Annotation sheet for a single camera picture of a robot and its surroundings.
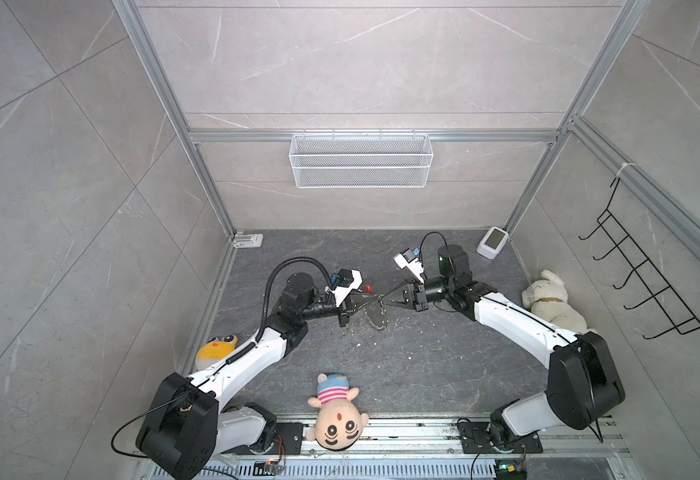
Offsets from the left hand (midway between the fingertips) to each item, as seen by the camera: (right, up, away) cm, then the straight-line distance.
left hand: (375, 291), depth 71 cm
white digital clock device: (+47, +14, +40) cm, 64 cm away
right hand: (+2, -3, +2) cm, 4 cm away
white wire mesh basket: (-3, +41, +30) cm, 51 cm away
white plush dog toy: (+55, -5, +20) cm, 59 cm away
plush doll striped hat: (-9, -30, -2) cm, 32 cm away
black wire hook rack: (+61, -4, -13) cm, 62 cm away
